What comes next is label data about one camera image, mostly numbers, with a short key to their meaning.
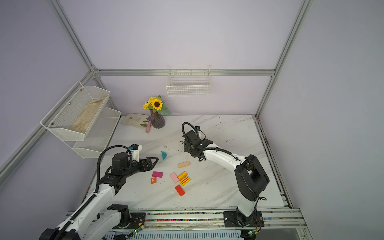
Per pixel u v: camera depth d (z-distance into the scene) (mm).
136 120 1184
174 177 881
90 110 823
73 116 773
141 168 724
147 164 731
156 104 952
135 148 737
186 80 949
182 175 881
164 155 983
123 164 641
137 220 731
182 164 938
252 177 459
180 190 824
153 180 860
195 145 669
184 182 856
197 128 787
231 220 728
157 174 891
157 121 1110
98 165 600
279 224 734
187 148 813
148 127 1114
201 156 623
